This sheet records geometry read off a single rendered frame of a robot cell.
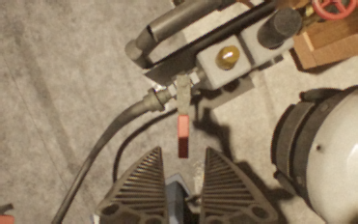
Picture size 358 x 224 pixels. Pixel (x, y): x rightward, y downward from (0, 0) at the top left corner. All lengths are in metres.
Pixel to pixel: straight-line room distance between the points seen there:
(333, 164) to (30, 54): 1.43
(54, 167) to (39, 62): 0.61
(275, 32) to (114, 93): 0.73
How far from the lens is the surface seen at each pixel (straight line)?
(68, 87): 0.97
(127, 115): 0.30
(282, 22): 0.29
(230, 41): 0.30
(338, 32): 0.80
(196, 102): 0.72
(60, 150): 1.06
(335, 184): 0.68
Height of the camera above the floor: 0.73
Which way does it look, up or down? 85 degrees down
